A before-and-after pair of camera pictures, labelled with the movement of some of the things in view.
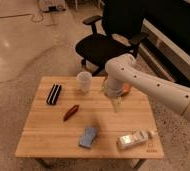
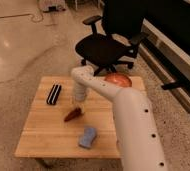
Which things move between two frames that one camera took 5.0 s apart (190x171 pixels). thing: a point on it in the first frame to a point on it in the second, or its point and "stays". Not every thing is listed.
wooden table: [74, 118] stays
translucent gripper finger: [104, 88] to [76, 105]
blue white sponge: [87, 137] stays
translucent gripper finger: [116, 103] to [82, 106]
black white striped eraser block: [54, 93] stays
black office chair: [123, 24] stays
